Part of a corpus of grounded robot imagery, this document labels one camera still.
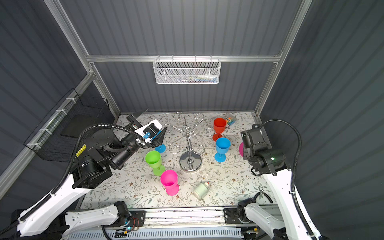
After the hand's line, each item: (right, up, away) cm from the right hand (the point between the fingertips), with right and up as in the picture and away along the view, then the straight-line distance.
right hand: (257, 151), depth 67 cm
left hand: (-43, +15, -14) cm, 48 cm away
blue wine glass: (-11, 0, +21) cm, 24 cm away
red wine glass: (-13, +12, +26) cm, 32 cm away
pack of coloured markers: (-1, +16, +48) cm, 50 cm away
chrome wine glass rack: (-31, -10, +25) cm, 41 cm away
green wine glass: (-52, -7, +17) cm, 55 cm away
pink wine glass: (-42, -17, +12) cm, 47 cm away
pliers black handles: (+4, -27, +12) cm, 30 cm away
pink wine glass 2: (-9, +2, -7) cm, 12 cm away
